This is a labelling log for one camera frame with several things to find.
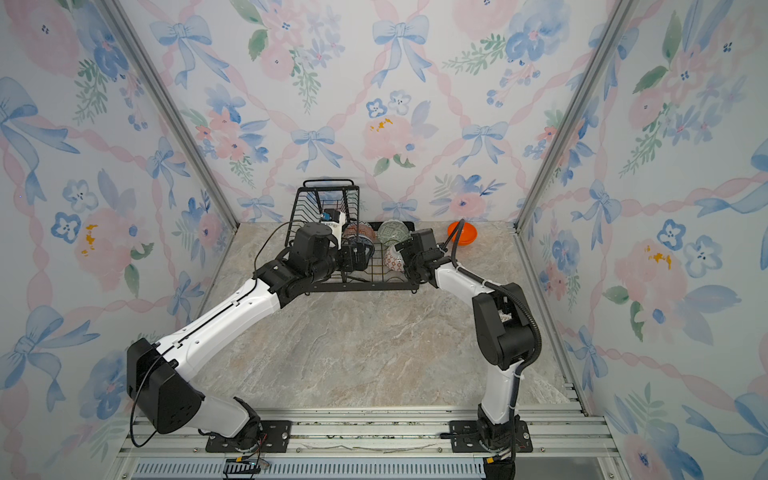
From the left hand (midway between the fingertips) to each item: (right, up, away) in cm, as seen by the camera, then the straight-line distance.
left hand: (360, 243), depth 76 cm
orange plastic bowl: (+36, +5, +31) cm, 48 cm away
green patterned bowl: (+9, +6, +37) cm, 39 cm away
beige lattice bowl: (+9, -4, +27) cm, 29 cm away
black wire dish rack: (-10, +15, +27) cm, 32 cm away
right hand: (+11, -2, +21) cm, 23 cm away
